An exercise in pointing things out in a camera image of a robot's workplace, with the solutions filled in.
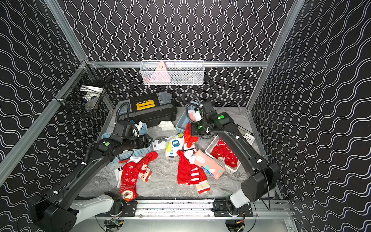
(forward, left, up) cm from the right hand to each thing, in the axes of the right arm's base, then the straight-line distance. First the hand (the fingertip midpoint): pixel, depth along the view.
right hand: (191, 130), depth 77 cm
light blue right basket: (+28, +5, -21) cm, 35 cm away
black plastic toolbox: (+23, +28, -7) cm, 37 cm away
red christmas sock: (0, -20, -22) cm, 30 cm away
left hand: (-4, +23, -2) cm, 23 cm away
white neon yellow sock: (+2, +11, -18) cm, 21 cm away
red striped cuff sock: (-14, 0, -24) cm, 28 cm away
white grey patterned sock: (+5, +21, -22) cm, 31 cm away
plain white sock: (+22, +18, -23) cm, 37 cm away
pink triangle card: (+34, +20, +12) cm, 41 cm away
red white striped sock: (-4, +2, -3) cm, 5 cm away
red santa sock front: (-14, +35, -20) cm, 43 cm away
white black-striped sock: (-3, +2, -17) cm, 18 cm away
